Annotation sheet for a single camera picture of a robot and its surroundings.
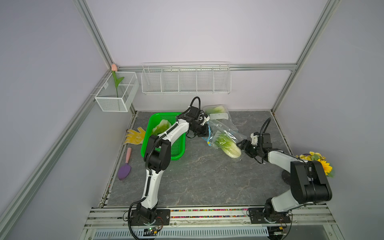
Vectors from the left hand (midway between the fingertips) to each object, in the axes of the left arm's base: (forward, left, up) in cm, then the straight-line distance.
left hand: (212, 135), depth 91 cm
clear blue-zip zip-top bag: (0, -1, +5) cm, 5 cm away
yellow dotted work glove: (+11, +54, -13) cm, 57 cm away
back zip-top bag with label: (+19, -7, -3) cm, 20 cm away
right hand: (-5, -17, -7) cm, 19 cm away
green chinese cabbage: (-6, -9, -4) cm, 12 cm away
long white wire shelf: (+39, -3, +15) cm, 42 cm away
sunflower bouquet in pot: (-25, -44, +13) cm, 52 cm away
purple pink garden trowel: (-13, +55, -13) cm, 58 cm away
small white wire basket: (+12, +56, +24) cm, 62 cm away
